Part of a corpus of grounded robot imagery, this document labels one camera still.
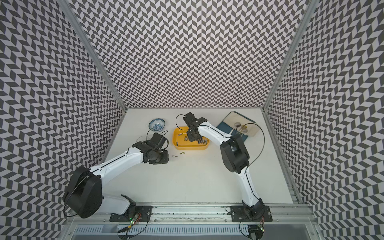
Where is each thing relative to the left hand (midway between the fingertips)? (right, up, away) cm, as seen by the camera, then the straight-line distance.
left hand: (165, 160), depth 86 cm
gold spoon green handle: (+51, +19, +19) cm, 58 cm away
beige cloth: (+52, +21, +23) cm, 60 cm away
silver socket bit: (+9, +3, +7) cm, 12 cm away
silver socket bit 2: (+3, 0, +10) cm, 10 cm away
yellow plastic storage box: (+8, +9, +14) cm, 19 cm away
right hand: (+18, +12, +11) cm, 24 cm away
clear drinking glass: (-14, +12, +4) cm, 19 cm away
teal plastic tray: (+42, +17, +22) cm, 51 cm away
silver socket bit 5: (+22, +10, +12) cm, 27 cm away
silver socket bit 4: (+10, +11, +16) cm, 22 cm away
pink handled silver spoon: (+51, +16, +18) cm, 57 cm away
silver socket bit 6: (+5, +8, +14) cm, 16 cm away
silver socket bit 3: (+7, +14, +16) cm, 22 cm away
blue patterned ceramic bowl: (-10, +20, +23) cm, 32 cm away
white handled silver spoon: (+47, +21, +20) cm, 55 cm away
